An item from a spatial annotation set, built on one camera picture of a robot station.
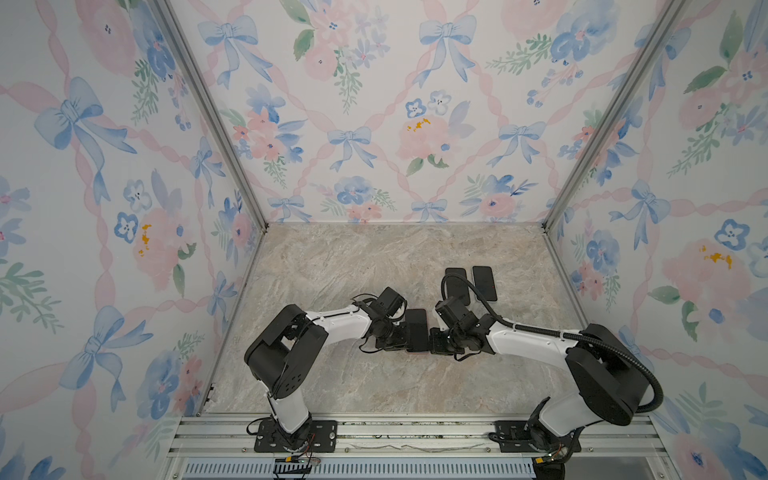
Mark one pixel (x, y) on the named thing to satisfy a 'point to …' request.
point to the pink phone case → (416, 330)
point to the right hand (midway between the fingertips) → (424, 345)
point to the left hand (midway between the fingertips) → (414, 344)
